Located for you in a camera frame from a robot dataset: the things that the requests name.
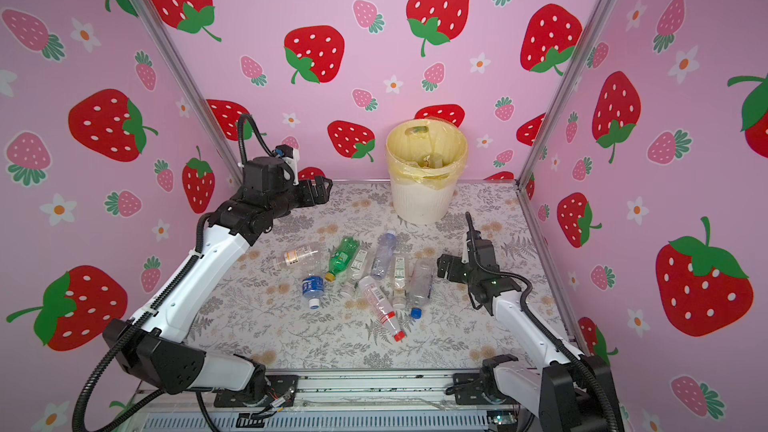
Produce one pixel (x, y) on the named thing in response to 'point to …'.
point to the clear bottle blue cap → (419, 278)
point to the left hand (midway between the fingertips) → (318, 181)
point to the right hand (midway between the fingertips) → (451, 261)
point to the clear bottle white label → (359, 262)
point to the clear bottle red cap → (381, 306)
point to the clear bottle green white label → (400, 272)
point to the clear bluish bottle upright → (382, 259)
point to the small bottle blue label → (313, 288)
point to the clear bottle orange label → (293, 256)
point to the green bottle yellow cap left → (343, 257)
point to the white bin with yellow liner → (424, 157)
